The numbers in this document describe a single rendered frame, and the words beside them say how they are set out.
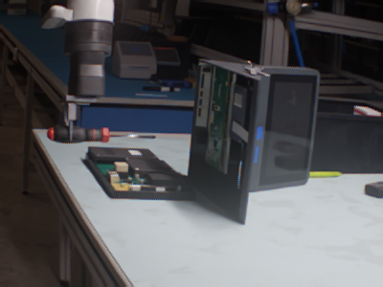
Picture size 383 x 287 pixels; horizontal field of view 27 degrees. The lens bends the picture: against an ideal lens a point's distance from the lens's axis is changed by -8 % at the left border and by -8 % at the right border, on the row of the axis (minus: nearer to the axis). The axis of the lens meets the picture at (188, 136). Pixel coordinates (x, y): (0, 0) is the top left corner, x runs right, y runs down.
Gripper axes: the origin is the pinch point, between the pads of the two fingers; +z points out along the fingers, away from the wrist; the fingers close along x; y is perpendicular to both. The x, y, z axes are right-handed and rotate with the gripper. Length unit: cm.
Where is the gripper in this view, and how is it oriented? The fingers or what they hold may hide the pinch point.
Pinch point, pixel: (68, 140)
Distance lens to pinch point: 124.0
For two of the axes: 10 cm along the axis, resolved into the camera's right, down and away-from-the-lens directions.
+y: 9.4, 0.3, 3.4
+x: -3.4, 0.6, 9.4
